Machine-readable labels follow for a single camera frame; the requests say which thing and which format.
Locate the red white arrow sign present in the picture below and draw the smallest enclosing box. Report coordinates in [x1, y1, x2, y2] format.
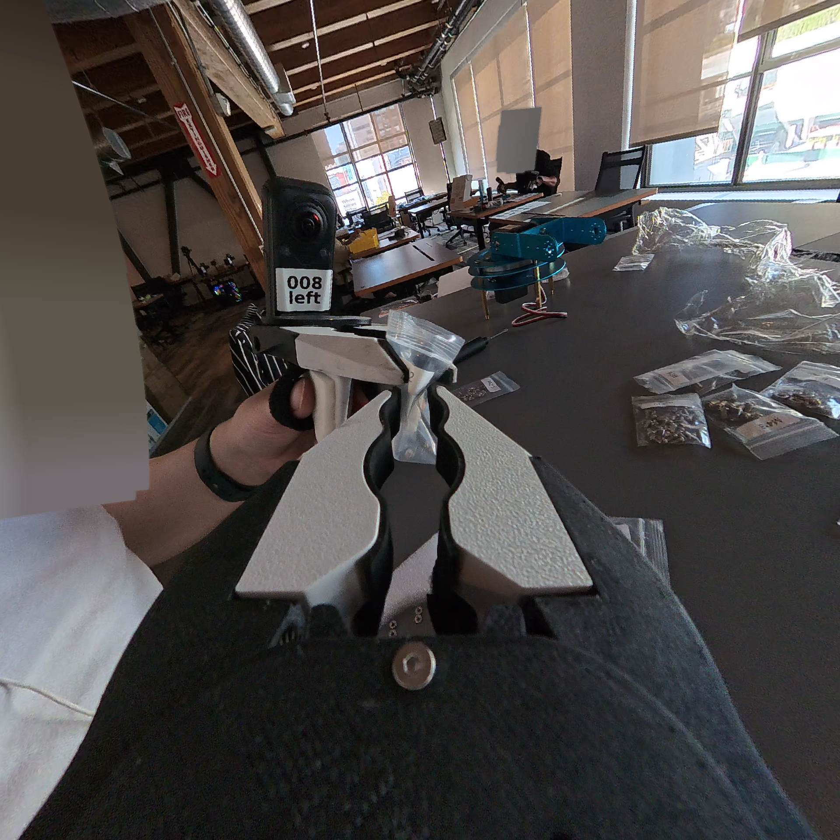
[174, 101, 219, 178]

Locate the black striped cloth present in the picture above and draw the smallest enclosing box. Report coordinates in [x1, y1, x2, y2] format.
[228, 305, 290, 396]

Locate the black screwdriver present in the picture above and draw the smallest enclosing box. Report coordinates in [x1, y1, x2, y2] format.
[454, 330, 509, 363]

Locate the wooden pillar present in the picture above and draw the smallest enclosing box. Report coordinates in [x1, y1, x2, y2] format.
[121, 0, 270, 290]

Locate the long beige window blind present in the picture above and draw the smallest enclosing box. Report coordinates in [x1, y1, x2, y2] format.
[629, 0, 741, 148]

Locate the red white servo cable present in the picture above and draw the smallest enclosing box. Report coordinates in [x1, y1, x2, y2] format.
[512, 302, 571, 329]

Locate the person's white shirt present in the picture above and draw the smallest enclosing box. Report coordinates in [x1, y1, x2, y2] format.
[0, 505, 165, 840]

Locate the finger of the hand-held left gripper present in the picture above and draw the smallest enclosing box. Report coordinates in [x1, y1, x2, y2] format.
[294, 330, 413, 389]

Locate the dark grey desk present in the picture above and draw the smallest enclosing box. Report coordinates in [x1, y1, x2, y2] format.
[357, 226, 840, 840]

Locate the small clear zip bag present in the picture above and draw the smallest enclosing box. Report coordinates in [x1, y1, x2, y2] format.
[384, 311, 466, 463]

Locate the wooden edged desk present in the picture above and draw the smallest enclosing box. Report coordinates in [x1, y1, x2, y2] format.
[351, 238, 466, 298]
[453, 187, 658, 247]

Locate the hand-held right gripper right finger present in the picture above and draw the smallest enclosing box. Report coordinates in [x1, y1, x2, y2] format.
[427, 386, 601, 636]

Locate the person's left hand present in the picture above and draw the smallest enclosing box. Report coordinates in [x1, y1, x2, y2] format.
[213, 377, 329, 490]

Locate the black wristband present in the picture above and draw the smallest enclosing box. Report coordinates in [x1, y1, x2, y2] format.
[193, 423, 263, 503]

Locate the short beige window blind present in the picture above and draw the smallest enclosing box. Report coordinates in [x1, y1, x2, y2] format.
[738, 0, 840, 42]

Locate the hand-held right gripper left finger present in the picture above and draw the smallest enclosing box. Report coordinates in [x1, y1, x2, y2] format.
[234, 388, 403, 636]

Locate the black office chair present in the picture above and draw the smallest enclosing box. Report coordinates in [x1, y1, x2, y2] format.
[600, 146, 647, 231]

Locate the crumpled clear plastic wrap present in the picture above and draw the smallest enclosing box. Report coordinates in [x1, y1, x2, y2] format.
[633, 206, 840, 355]

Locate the silver air duct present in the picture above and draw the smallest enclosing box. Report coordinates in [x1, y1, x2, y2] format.
[206, 0, 296, 118]

